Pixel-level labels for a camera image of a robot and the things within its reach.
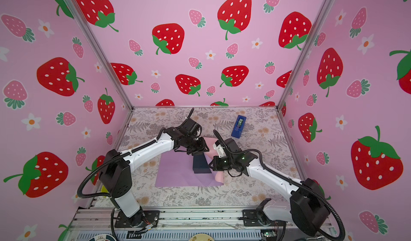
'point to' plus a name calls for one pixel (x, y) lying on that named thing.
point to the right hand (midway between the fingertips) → (207, 166)
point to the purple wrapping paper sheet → (175, 168)
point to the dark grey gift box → (200, 164)
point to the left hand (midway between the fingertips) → (209, 150)
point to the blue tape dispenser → (239, 126)
